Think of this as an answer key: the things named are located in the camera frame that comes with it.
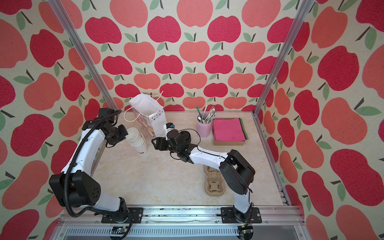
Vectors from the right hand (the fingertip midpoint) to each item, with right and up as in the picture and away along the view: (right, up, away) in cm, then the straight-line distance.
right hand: (156, 143), depth 82 cm
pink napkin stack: (+47, +6, +23) cm, 53 cm away
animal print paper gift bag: (-3, +16, +2) cm, 16 cm away
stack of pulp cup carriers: (+33, -23, 0) cm, 40 cm away
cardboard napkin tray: (+43, -2, +19) cm, 47 cm away
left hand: (-16, +3, +1) cm, 17 cm away
